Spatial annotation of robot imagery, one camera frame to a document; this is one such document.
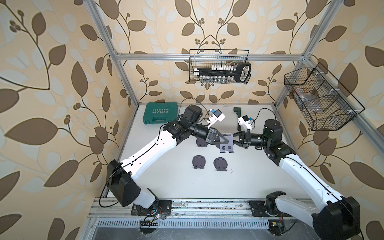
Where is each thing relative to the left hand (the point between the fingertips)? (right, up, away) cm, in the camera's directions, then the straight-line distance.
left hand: (224, 139), depth 61 cm
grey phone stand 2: (-11, -18, +30) cm, 37 cm away
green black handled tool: (+21, +15, +54) cm, 60 cm away
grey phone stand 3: (+3, -19, +28) cm, 34 cm away
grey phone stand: (+2, -3, +1) cm, 4 cm away
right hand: (+2, -1, +6) cm, 6 cm away
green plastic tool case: (-39, +13, +49) cm, 64 cm away
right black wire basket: (+52, +16, +11) cm, 56 cm away
